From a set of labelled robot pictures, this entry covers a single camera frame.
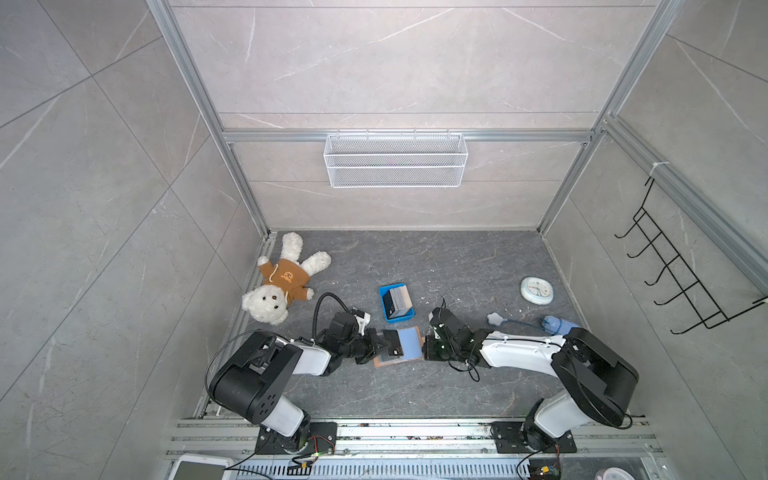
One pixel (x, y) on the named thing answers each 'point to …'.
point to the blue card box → (409, 314)
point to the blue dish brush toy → (550, 324)
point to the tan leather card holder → (412, 349)
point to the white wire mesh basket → (392, 160)
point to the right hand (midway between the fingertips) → (421, 347)
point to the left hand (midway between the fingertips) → (392, 340)
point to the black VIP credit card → (392, 341)
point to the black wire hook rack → (709, 313)
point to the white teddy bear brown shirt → (285, 280)
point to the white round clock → (537, 291)
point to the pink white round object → (614, 473)
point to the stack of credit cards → (397, 302)
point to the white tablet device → (203, 467)
